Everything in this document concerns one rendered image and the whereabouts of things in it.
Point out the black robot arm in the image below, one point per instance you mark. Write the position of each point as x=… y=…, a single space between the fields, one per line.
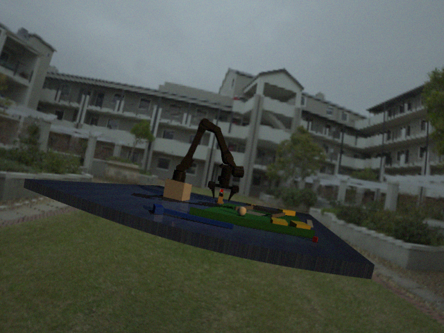
x=227 y=158

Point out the white golf ball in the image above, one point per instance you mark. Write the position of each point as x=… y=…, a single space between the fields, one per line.
x=241 y=211

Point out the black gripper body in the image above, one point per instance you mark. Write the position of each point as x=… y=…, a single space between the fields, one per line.
x=224 y=183

